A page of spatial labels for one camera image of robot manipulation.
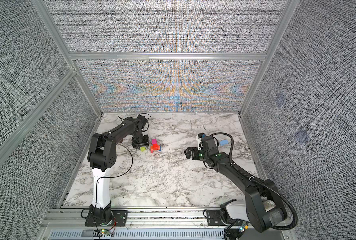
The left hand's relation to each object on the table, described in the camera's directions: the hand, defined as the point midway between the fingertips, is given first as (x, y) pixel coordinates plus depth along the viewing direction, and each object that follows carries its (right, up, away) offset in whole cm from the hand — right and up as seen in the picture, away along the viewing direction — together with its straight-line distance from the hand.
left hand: (145, 147), depth 98 cm
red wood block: (+7, +2, -3) cm, 8 cm away
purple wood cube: (+5, +4, +1) cm, 7 cm away
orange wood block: (+7, 0, -4) cm, 8 cm away
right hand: (+29, -1, -11) cm, 31 cm away
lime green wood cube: (-1, -1, -2) cm, 3 cm away
